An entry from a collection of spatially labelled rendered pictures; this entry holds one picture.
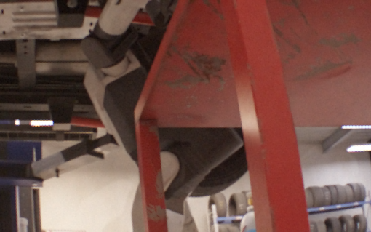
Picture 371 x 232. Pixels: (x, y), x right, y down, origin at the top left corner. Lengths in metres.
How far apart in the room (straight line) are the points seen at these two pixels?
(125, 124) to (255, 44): 1.10
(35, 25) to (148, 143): 1.18
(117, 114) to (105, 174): 9.94
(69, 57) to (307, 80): 1.74
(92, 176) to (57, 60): 9.08
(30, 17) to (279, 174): 1.58
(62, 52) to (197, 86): 1.68
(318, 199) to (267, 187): 11.31
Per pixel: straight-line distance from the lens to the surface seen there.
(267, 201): 0.34
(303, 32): 0.62
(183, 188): 1.44
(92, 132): 2.88
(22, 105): 2.58
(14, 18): 1.86
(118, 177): 11.43
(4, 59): 2.45
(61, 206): 11.13
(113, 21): 1.36
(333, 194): 11.93
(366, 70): 0.77
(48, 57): 2.36
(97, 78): 1.53
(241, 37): 0.39
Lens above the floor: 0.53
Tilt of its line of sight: 23 degrees up
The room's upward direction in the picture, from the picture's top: 6 degrees counter-clockwise
